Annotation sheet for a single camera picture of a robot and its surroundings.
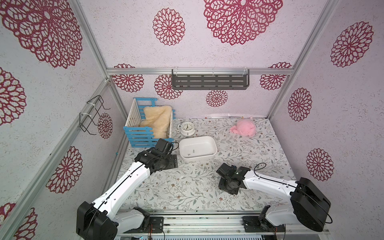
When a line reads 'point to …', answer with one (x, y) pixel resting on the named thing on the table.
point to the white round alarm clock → (187, 128)
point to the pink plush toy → (244, 127)
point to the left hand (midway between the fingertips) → (169, 163)
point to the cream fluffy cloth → (159, 118)
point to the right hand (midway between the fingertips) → (223, 189)
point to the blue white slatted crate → (142, 137)
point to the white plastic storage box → (198, 147)
